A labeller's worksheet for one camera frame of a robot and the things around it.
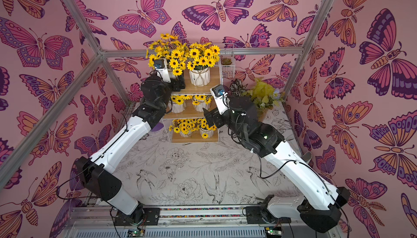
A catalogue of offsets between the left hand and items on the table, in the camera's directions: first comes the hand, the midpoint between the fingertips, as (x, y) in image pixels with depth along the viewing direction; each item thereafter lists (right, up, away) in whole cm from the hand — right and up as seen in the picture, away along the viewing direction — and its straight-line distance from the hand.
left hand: (175, 69), depth 71 cm
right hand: (+18, -15, -9) cm, 25 cm away
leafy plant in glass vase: (+45, -10, +18) cm, 50 cm away
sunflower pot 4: (+12, -29, +22) cm, 38 cm away
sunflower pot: (0, -15, +3) cm, 15 cm away
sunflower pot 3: (+1, -26, +17) cm, 31 cm away
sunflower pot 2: (+11, -14, +2) cm, 18 cm away
